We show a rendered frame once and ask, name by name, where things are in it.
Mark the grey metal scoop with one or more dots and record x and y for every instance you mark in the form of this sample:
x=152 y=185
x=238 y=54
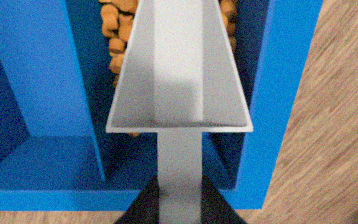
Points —
x=179 y=79

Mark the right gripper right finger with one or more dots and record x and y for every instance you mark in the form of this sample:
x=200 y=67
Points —
x=215 y=208

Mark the blue box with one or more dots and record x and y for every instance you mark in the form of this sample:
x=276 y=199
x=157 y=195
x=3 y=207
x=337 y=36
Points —
x=47 y=156

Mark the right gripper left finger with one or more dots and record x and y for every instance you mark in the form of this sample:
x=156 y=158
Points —
x=144 y=209

